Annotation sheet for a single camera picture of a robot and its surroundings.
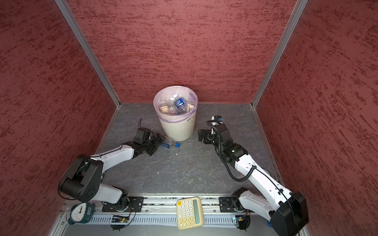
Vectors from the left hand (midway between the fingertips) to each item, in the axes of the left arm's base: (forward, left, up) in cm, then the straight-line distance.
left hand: (162, 144), depth 91 cm
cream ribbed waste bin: (+5, -10, +7) cm, 14 cm away
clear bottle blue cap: (+3, -3, -2) cm, 5 cm away
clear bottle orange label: (+15, -1, +18) cm, 23 cm away
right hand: (-2, -25, +16) cm, 30 cm away
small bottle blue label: (+21, -11, +17) cm, 29 cm away
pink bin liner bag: (+26, -2, +21) cm, 33 cm away
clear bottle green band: (+15, -17, +19) cm, 30 cm away
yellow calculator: (-36, -18, -2) cm, 41 cm away
